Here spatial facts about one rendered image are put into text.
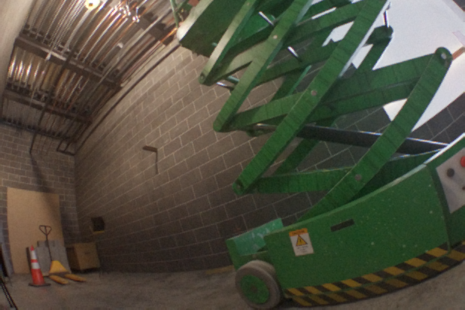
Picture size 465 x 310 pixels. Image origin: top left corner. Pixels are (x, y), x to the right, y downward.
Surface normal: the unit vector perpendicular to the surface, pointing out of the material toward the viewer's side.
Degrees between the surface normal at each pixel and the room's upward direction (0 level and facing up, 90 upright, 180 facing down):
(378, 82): 90
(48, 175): 90
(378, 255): 90
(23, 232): 90
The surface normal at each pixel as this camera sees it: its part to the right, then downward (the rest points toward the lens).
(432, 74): -0.68, -0.09
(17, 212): 0.83, -0.45
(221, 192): -0.47, -0.23
